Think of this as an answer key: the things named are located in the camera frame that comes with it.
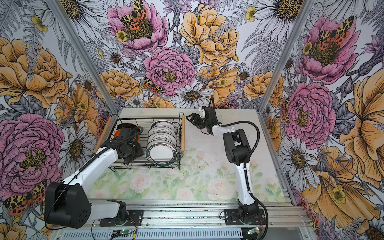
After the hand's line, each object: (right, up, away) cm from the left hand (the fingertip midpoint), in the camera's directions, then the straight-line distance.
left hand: (140, 158), depth 85 cm
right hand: (+26, +20, +18) cm, 38 cm away
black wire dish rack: (0, +20, +13) cm, 24 cm away
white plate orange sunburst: (+10, +16, +9) cm, 21 cm away
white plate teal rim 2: (+12, +10, +1) cm, 16 cm away
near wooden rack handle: (+24, +15, 0) cm, 28 cm away
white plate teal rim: (+11, +12, +6) cm, 17 cm away
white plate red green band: (+11, +2, +2) cm, 12 cm away
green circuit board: (-4, -31, -14) cm, 34 cm away
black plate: (-14, +19, +12) cm, 26 cm away
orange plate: (-17, +13, +8) cm, 23 cm away
